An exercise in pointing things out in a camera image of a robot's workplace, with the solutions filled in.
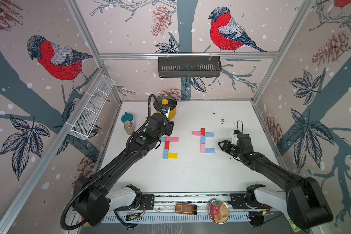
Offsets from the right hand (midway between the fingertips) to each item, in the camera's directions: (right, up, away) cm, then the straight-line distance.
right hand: (220, 142), depth 89 cm
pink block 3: (-11, -4, +4) cm, 12 cm away
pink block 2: (-29, 0, +8) cm, 31 cm away
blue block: (-37, +1, +9) cm, 38 cm away
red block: (-34, -3, +6) cm, 35 cm away
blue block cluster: (-5, +3, +11) cm, 13 cm away
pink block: (-34, +1, +8) cm, 35 cm away
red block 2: (-9, +5, +11) cm, 15 cm away
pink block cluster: (-14, +4, +11) cm, 19 cm away
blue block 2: (-10, 0, +9) cm, 13 cm away
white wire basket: (-73, +20, -14) cm, 77 cm away
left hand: (-31, +16, -11) cm, 36 cm away
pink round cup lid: (-7, -29, -21) cm, 36 cm away
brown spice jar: (-59, +9, +6) cm, 60 cm away
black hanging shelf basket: (-19, +53, +15) cm, 58 cm away
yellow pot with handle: (-31, +18, +12) cm, 38 cm away
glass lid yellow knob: (-37, +27, +13) cm, 47 cm away
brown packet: (-23, -27, -21) cm, 41 cm away
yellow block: (-31, -8, +1) cm, 32 cm away
